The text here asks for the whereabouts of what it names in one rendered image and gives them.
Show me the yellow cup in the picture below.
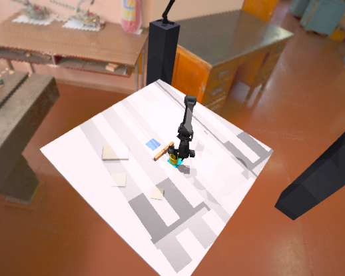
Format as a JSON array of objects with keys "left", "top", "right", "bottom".
[{"left": 170, "top": 154, "right": 180, "bottom": 165}]

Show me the tan wooden flat bar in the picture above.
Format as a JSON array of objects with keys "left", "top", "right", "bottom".
[{"left": 154, "top": 141, "right": 174, "bottom": 161}]

